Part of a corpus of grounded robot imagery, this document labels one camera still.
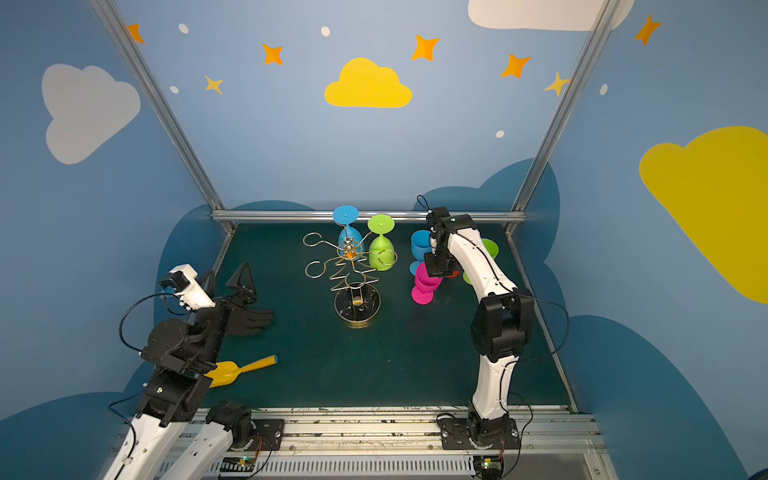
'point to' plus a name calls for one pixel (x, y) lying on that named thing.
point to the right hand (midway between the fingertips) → (443, 270)
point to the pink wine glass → (422, 294)
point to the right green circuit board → (488, 467)
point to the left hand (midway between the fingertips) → (227, 267)
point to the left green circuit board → (238, 464)
